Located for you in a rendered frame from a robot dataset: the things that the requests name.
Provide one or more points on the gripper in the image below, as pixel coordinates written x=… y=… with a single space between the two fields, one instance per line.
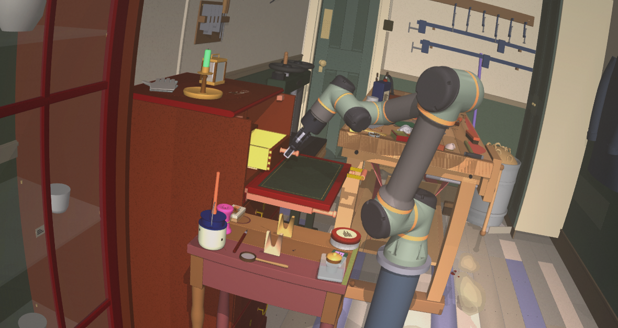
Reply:
x=311 y=125

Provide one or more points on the yellow interior drawer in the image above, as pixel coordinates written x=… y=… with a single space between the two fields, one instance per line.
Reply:
x=263 y=149

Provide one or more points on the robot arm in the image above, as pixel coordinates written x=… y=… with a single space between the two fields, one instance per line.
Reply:
x=434 y=139

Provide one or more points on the mahogany bureau fall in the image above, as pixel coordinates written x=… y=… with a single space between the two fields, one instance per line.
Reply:
x=299 y=178

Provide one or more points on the wooden pen rest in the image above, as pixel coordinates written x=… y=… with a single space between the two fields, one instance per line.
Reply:
x=286 y=230
x=273 y=248

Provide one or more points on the mahogany bureau body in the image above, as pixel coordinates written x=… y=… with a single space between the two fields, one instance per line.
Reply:
x=183 y=173

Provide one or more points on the salmon loper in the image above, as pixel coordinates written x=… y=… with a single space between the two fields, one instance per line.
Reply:
x=280 y=203

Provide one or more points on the small white brown box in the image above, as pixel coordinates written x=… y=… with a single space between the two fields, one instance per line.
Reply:
x=238 y=213

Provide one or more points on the black press on stand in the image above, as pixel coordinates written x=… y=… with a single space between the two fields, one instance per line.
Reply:
x=289 y=67

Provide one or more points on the pink jar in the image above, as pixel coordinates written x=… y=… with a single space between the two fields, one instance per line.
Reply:
x=227 y=212

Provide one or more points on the red round tin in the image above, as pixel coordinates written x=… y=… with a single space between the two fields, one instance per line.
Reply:
x=345 y=235

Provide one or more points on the red pencil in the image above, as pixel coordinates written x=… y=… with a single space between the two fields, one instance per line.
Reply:
x=240 y=241

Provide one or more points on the blue can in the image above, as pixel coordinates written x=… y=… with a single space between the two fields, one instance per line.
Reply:
x=381 y=91

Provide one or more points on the brass candlestick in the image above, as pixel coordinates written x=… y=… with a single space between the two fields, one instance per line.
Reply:
x=202 y=93

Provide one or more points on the green door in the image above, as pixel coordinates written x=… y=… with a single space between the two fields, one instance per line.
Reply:
x=347 y=52

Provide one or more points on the magnifying glass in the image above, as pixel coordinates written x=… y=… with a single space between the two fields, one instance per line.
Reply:
x=247 y=257

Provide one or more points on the blue and white ink jar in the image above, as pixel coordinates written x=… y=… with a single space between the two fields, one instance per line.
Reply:
x=212 y=238

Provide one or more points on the green candle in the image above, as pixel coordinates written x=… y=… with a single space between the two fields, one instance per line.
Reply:
x=207 y=60

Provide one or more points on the grey box gold knob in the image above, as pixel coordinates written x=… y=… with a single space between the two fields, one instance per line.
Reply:
x=330 y=272

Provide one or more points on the wooden side table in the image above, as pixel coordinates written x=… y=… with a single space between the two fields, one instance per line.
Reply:
x=270 y=282

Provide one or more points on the grey gloves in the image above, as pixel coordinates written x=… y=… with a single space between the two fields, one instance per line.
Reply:
x=161 y=84

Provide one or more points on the blue bar clamp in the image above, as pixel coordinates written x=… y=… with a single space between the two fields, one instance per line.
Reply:
x=421 y=27
x=425 y=46

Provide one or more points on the wooden workbench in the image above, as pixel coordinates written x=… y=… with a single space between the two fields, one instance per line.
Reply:
x=463 y=212

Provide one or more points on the red framed glass cabinet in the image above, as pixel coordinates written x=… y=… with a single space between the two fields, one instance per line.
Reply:
x=120 y=76

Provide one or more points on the grey metal bin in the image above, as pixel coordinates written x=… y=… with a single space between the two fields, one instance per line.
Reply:
x=502 y=192

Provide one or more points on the white cup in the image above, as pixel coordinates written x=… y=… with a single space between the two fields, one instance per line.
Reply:
x=60 y=200

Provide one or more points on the cream tall cupboard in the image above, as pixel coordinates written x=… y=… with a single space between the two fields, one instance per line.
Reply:
x=555 y=125

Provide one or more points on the white vase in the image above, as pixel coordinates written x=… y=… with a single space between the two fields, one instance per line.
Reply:
x=21 y=4

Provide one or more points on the white bowl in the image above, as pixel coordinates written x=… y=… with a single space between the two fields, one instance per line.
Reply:
x=33 y=322

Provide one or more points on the dark blue hanging coat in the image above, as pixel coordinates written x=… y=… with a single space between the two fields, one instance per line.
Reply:
x=606 y=105

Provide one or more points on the wooden wall tool board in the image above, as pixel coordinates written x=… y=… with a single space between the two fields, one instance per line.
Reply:
x=205 y=28

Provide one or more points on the dark wall switch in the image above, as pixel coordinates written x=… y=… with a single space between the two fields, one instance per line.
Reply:
x=388 y=25

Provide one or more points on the wooden wall tool rack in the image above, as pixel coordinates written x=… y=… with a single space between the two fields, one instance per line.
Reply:
x=463 y=4

